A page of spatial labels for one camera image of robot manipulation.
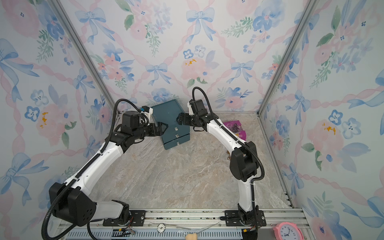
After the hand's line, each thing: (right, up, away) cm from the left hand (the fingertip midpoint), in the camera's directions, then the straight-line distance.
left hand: (162, 124), depth 78 cm
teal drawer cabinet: (+6, -6, +14) cm, 16 cm away
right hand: (+11, +3, +10) cm, 15 cm away
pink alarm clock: (+60, -50, -9) cm, 79 cm away
